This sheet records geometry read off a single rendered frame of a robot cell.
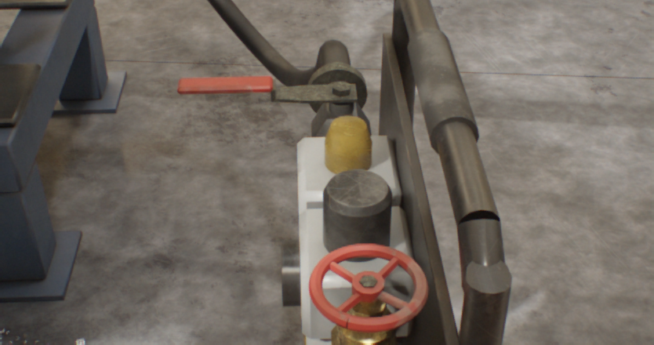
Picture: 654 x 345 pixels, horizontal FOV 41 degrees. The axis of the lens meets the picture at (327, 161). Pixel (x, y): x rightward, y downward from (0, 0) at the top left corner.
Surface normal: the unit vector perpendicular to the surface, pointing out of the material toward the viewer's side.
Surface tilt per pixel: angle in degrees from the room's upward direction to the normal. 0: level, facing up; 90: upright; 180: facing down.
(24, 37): 0
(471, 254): 54
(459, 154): 15
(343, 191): 0
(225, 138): 0
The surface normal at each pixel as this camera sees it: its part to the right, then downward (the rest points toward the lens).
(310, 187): 0.00, -0.81
